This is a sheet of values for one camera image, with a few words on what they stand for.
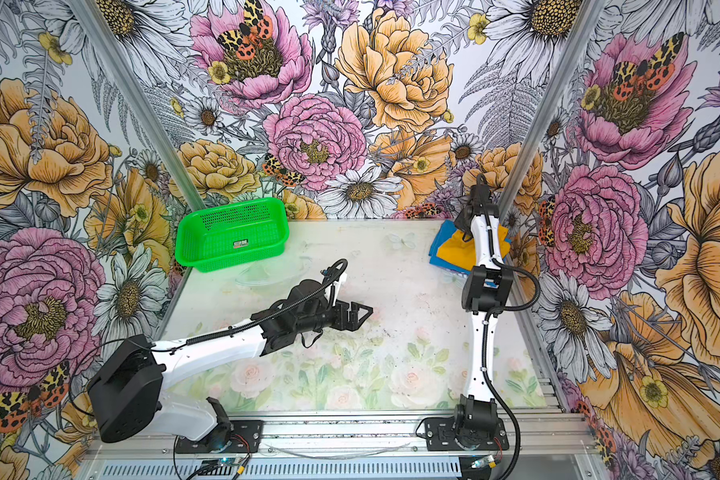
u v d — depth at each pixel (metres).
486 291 0.71
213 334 0.52
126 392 0.42
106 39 0.75
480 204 0.82
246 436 0.74
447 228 1.19
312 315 0.65
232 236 1.18
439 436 0.74
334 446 0.74
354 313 0.71
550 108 0.89
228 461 0.71
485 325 0.70
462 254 1.02
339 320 0.70
